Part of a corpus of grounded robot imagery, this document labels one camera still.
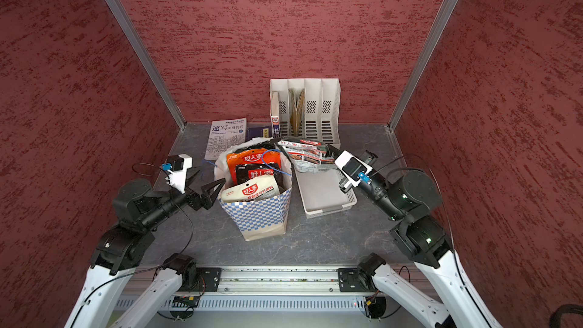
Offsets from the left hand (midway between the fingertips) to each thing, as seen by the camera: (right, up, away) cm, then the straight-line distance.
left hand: (212, 179), depth 64 cm
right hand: (+32, +9, -12) cm, 35 cm away
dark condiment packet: (+7, 0, +19) cm, 20 cm away
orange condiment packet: (+7, +5, +17) cm, 19 cm away
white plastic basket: (+34, -10, +27) cm, 44 cm away
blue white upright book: (+15, +31, +33) cm, 47 cm away
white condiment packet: (+12, -4, +7) cm, 14 cm away
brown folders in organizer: (+24, +26, +49) cm, 61 cm away
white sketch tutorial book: (-14, +16, +52) cm, 56 cm away
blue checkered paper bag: (+14, -14, +8) cm, 21 cm away
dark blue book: (+7, +17, +53) cm, 56 cm away
